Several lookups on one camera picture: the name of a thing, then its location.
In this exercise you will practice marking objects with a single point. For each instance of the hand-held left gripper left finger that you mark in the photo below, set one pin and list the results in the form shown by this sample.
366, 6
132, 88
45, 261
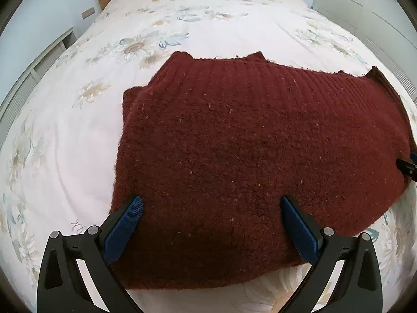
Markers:
125, 228

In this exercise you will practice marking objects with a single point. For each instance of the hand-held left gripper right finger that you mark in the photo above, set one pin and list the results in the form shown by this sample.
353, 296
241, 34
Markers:
299, 231

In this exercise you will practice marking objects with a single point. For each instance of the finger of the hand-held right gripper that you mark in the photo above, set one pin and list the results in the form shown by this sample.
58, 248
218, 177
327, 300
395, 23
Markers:
408, 168

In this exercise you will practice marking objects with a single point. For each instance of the dark red knit sweater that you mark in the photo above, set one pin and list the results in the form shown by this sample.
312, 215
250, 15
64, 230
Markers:
244, 137

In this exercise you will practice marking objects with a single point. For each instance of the floral bed cover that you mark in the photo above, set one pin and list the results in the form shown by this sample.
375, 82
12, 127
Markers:
81, 153

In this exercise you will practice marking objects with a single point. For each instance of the white wardrobe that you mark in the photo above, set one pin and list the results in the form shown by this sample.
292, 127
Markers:
358, 3

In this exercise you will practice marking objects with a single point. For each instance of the white shelf unit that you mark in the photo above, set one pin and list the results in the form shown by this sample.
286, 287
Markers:
49, 52

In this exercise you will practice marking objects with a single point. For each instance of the wall socket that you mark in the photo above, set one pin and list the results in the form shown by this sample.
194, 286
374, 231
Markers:
88, 12

